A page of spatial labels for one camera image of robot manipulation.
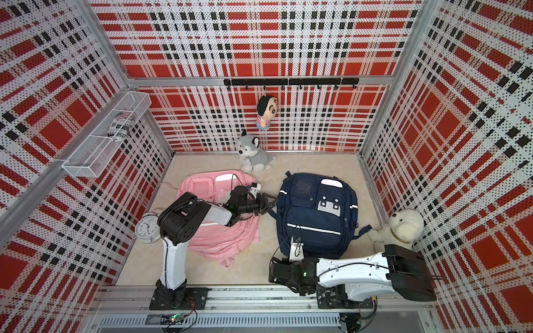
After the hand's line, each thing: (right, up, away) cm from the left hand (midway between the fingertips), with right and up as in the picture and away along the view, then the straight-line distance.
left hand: (280, 201), depth 93 cm
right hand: (+4, -21, -14) cm, 26 cm away
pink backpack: (-26, -15, -11) cm, 32 cm away
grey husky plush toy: (-14, +21, +11) cm, 27 cm away
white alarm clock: (-57, -11, -7) cm, 58 cm away
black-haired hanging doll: (-6, +41, -3) cm, 42 cm away
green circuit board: (-37, -37, -24) cm, 57 cm away
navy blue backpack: (+18, -4, 0) cm, 19 cm away
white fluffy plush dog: (+44, -6, -21) cm, 49 cm away
